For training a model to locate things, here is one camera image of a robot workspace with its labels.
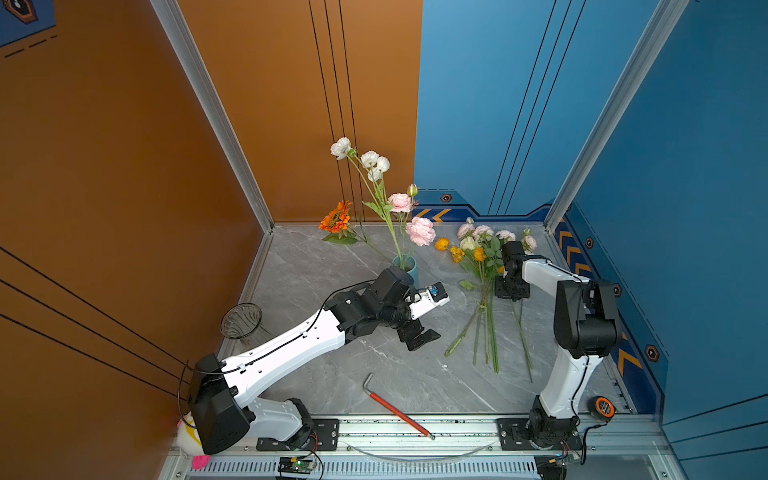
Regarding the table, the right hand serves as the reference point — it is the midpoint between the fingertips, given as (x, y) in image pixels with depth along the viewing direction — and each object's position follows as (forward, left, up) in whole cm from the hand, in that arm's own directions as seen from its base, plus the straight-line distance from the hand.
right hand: (504, 293), depth 100 cm
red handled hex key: (-39, +31, 0) cm, 50 cm away
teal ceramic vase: (-1, +32, +17) cm, 36 cm away
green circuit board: (-47, +61, -1) cm, 77 cm away
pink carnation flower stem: (+24, +3, +5) cm, 24 cm away
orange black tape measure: (-36, -15, +3) cm, 39 cm away
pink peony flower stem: (-3, +30, +34) cm, 45 cm away
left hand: (-19, +28, +21) cm, 40 cm away
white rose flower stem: (-17, -2, -1) cm, 17 cm away
